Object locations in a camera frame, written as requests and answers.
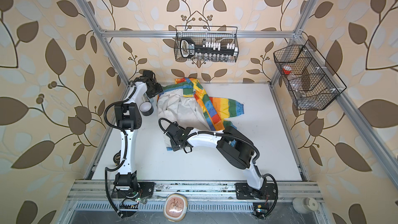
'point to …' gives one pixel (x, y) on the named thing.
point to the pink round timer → (175, 207)
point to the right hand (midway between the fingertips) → (176, 144)
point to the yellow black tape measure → (116, 158)
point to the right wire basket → (310, 81)
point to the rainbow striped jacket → (178, 102)
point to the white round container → (304, 205)
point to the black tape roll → (146, 108)
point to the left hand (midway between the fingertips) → (160, 89)
